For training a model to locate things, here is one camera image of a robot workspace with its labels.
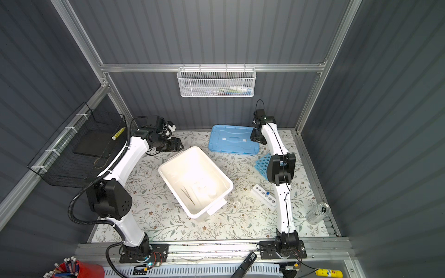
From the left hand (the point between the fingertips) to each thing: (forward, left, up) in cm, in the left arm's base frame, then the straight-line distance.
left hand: (176, 146), depth 87 cm
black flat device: (-51, -29, -16) cm, 61 cm away
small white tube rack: (-22, -43, -15) cm, 51 cm away
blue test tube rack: (-5, -45, -13) cm, 47 cm away
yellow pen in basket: (+3, +26, +8) cm, 27 cm away
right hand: (+10, -46, -9) cm, 48 cm away
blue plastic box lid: (+22, -31, -20) cm, 43 cm away
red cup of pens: (-48, +32, -8) cm, 59 cm away
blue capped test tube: (-23, -44, -11) cm, 51 cm away
